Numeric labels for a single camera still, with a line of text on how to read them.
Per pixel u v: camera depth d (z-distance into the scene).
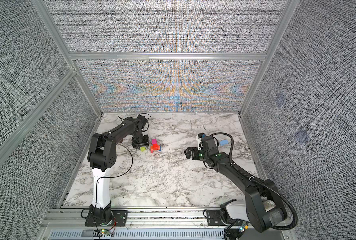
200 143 0.77
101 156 0.57
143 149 0.96
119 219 0.73
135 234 0.70
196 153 0.76
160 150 0.98
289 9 0.71
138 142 0.87
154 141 1.00
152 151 0.97
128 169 0.90
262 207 0.41
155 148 0.95
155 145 0.95
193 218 0.75
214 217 0.73
